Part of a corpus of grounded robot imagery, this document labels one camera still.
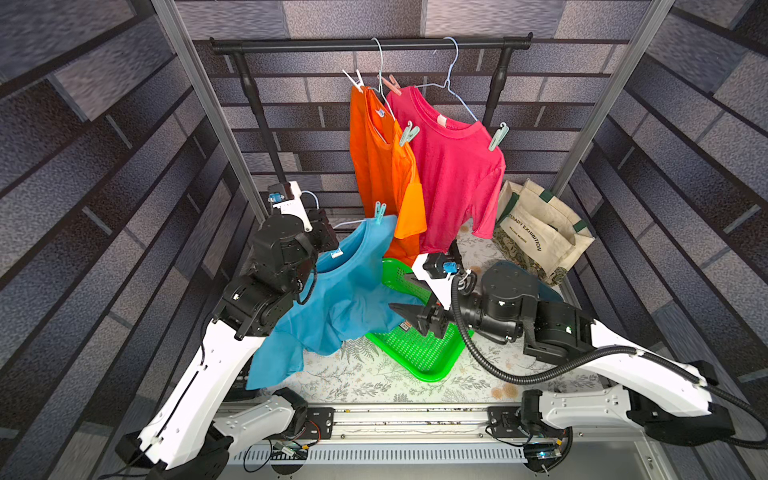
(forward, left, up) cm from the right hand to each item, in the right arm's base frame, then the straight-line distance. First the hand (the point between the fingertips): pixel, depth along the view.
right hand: (397, 285), depth 53 cm
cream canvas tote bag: (+34, -44, -22) cm, 60 cm away
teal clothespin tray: (+21, -47, -37) cm, 63 cm away
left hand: (+15, +14, +6) cm, 21 cm away
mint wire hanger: (+59, +32, -33) cm, 75 cm away
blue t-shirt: (+6, +12, -12) cm, 18 cm away
